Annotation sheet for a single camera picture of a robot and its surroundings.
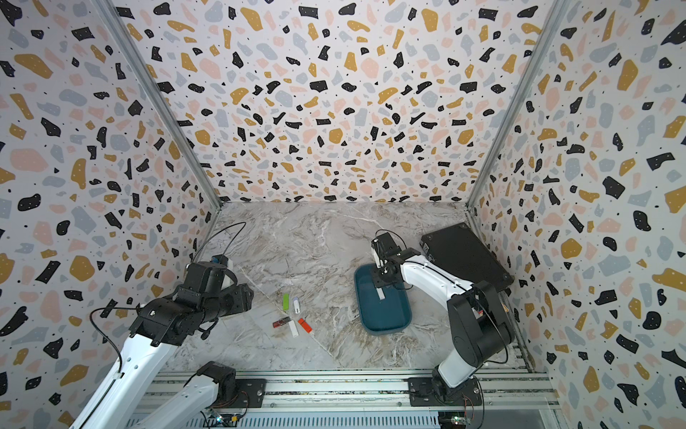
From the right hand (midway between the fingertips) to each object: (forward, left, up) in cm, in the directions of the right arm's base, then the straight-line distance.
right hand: (379, 277), depth 91 cm
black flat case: (+17, -32, -6) cm, 36 cm away
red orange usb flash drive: (-16, +23, -6) cm, 29 cm away
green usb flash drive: (-7, +32, -6) cm, 34 cm away
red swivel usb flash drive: (-14, +32, -6) cm, 36 cm away
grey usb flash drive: (-3, 0, -6) cm, 7 cm away
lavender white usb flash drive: (-9, +28, -5) cm, 30 cm away
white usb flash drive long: (-16, +28, -6) cm, 33 cm away
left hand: (-14, +37, +14) cm, 42 cm away
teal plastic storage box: (-10, -3, -8) cm, 13 cm away
